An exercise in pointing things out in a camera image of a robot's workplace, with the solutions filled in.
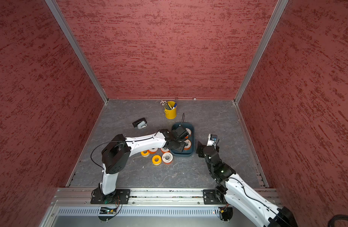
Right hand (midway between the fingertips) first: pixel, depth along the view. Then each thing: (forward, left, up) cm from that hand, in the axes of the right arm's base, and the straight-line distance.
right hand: (203, 145), depth 83 cm
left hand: (+1, +15, -5) cm, 16 cm away
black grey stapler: (+20, +42, -5) cm, 47 cm away
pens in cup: (+31, +21, +3) cm, 38 cm away
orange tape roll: (+4, +9, -7) cm, 12 cm away
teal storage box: (-2, +7, -5) cm, 9 cm away
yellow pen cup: (+28, +20, -3) cm, 34 cm away
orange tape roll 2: (+1, +24, -7) cm, 25 cm away
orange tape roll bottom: (-4, +22, -8) cm, 24 cm away
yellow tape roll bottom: (-6, +29, -7) cm, 30 cm away
